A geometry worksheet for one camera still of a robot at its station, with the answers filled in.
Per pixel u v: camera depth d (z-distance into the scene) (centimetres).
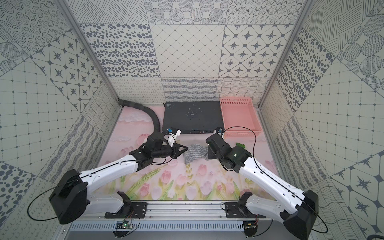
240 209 66
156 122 107
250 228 72
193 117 108
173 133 71
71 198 40
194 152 81
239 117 115
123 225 70
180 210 75
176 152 72
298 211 38
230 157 50
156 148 63
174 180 84
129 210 68
